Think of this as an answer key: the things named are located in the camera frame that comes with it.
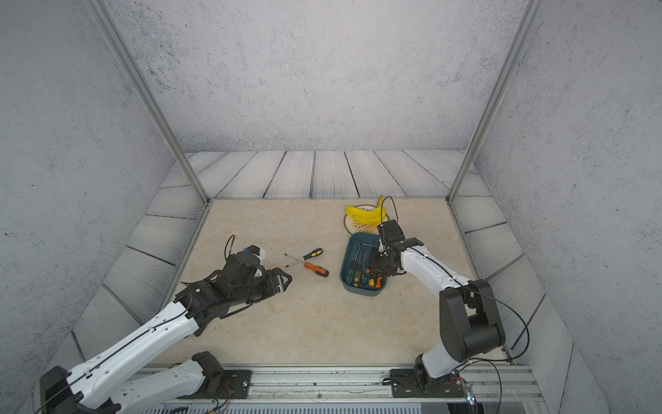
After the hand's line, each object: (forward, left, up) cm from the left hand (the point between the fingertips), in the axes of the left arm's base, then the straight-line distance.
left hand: (290, 283), depth 74 cm
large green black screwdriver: (+14, -19, -16) cm, 29 cm away
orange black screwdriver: (+15, -4, -17) cm, 23 cm away
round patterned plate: (+35, -21, -18) cm, 44 cm away
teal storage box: (+10, -21, -16) cm, 28 cm away
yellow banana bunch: (+36, -29, -13) cm, 48 cm away
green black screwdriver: (+9, -23, -15) cm, 29 cm away
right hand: (+11, -25, -9) cm, 29 cm away
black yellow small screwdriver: (+22, -6, -16) cm, 28 cm away
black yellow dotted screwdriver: (+4, -24, -2) cm, 25 cm away
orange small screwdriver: (+7, -28, -16) cm, 33 cm away
